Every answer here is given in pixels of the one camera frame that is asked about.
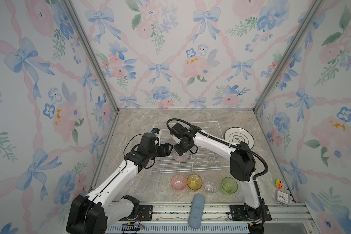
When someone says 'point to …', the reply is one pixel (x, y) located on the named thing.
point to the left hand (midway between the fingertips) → (167, 145)
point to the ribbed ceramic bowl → (182, 158)
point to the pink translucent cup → (178, 182)
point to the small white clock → (282, 197)
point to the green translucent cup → (229, 185)
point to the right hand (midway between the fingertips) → (180, 148)
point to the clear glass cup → (211, 186)
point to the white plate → (236, 135)
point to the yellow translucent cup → (194, 182)
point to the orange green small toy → (278, 184)
